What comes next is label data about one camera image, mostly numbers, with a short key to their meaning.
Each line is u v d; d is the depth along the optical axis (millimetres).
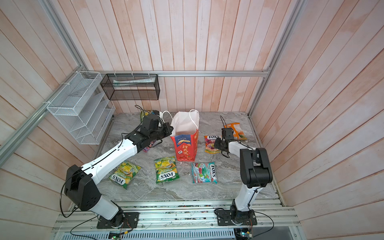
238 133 1037
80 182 448
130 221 729
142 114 1184
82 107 729
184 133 1017
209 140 1015
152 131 628
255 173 499
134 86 1052
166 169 882
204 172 870
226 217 732
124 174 857
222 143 748
